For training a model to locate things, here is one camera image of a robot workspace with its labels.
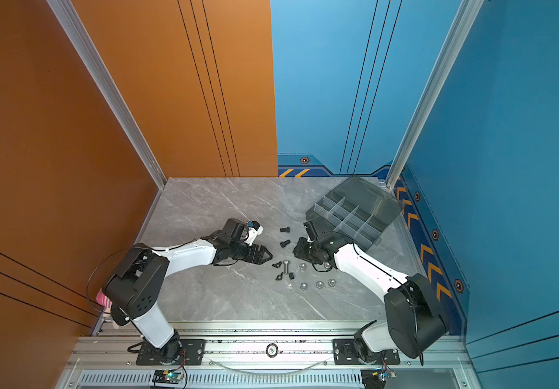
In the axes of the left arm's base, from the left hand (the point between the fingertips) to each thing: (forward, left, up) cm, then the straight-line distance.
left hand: (266, 253), depth 91 cm
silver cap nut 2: (-13, -19, +18) cm, 30 cm away
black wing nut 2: (-8, -5, -4) cm, 10 cm away
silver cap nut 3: (-11, -14, -4) cm, 18 cm away
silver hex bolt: (-4, -8, -3) cm, 9 cm away
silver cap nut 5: (-10, -24, -3) cm, 26 cm away
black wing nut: (-3, -4, -3) cm, 6 cm away
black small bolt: (-7, -10, -3) cm, 12 cm away
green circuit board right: (-38, -34, -4) cm, 51 cm away
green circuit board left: (-38, +28, -6) cm, 48 cm away
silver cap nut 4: (-11, -20, -3) cm, 23 cm away
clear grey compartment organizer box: (+21, -39, +2) cm, 44 cm away
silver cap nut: (-3, -14, -3) cm, 15 cm away
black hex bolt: (+14, -7, -4) cm, 16 cm away
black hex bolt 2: (+6, -7, -2) cm, 9 cm away
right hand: (-2, -10, +5) cm, 12 cm away
